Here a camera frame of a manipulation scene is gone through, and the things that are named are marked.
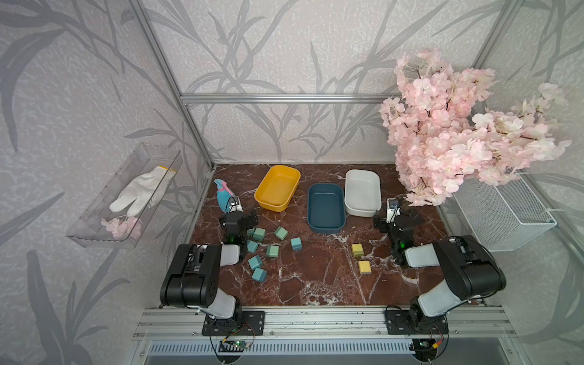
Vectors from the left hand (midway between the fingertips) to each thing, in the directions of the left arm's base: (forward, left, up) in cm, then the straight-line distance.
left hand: (239, 209), depth 93 cm
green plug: (-8, -8, -6) cm, 13 cm away
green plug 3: (-16, -15, -6) cm, 22 cm away
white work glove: (-10, +22, +25) cm, 34 cm away
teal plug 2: (-14, -6, -6) cm, 16 cm away
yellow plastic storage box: (+20, -13, -10) cm, 26 cm away
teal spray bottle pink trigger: (+4, +7, +4) cm, 9 cm away
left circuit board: (-46, -4, -10) cm, 47 cm away
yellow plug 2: (-22, -50, -6) cm, 55 cm away
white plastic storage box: (+11, -54, -3) cm, 55 cm away
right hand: (0, -63, 0) cm, 63 cm away
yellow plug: (-15, -48, -6) cm, 51 cm away
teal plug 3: (-20, -8, -7) cm, 22 cm away
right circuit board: (-46, -66, -10) cm, 81 cm away
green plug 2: (-8, -17, -6) cm, 20 cm away
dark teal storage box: (+4, -37, -8) cm, 38 cm away
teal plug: (-12, -24, -7) cm, 28 cm away
